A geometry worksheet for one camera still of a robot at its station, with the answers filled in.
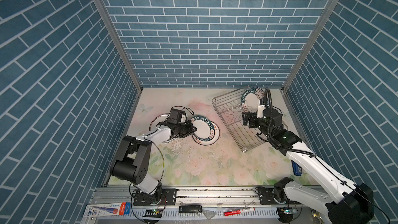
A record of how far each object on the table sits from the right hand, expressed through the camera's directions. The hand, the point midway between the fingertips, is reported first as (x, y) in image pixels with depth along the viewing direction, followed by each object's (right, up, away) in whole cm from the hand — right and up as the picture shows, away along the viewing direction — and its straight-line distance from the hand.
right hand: (249, 111), depth 79 cm
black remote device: (-29, -42, -12) cm, 53 cm away
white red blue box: (-67, -44, -10) cm, 81 cm away
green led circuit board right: (+15, -48, -7) cm, 51 cm away
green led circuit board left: (-47, -48, -7) cm, 67 cm away
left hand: (-27, -11, +11) cm, 32 cm away
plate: (-21, -14, +17) cm, 30 cm away
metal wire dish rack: (-6, +2, +28) cm, 29 cm away
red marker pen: (-7, -45, -10) cm, 47 cm away
